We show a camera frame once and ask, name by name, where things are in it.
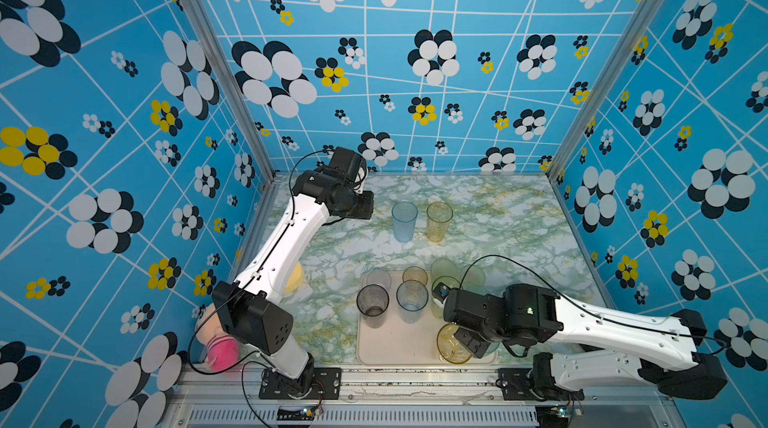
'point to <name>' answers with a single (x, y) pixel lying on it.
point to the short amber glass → (414, 273)
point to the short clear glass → (379, 277)
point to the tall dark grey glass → (372, 303)
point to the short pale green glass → (475, 281)
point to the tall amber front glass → (449, 348)
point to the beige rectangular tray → (396, 323)
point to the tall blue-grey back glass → (404, 218)
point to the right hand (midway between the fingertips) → (461, 330)
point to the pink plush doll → (222, 347)
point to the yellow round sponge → (295, 278)
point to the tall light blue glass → (412, 297)
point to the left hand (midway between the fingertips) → (369, 207)
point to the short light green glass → (444, 267)
